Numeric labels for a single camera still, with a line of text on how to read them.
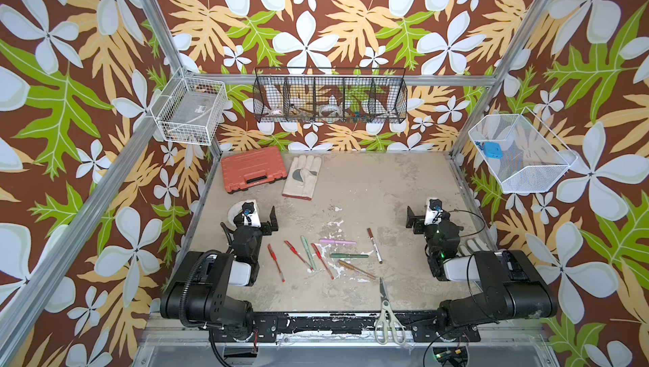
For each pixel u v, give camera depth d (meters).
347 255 0.88
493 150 0.86
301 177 1.11
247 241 0.68
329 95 0.98
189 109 0.86
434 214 0.76
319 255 0.88
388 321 0.76
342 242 0.91
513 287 0.45
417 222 0.82
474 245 0.91
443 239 0.69
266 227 0.80
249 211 0.75
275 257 0.89
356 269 0.85
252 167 1.09
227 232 0.73
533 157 0.78
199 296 0.44
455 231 0.70
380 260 0.88
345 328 0.75
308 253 0.88
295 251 0.90
